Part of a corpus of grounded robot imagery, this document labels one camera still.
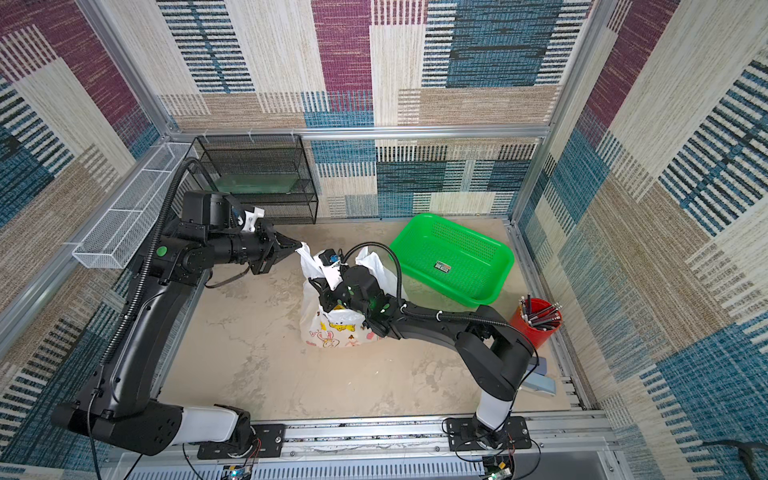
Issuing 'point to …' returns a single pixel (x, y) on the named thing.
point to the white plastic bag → (338, 327)
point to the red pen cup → (536, 320)
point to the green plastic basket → (453, 259)
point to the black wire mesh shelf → (266, 172)
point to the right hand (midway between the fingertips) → (318, 280)
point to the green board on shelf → (254, 184)
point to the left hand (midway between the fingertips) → (304, 240)
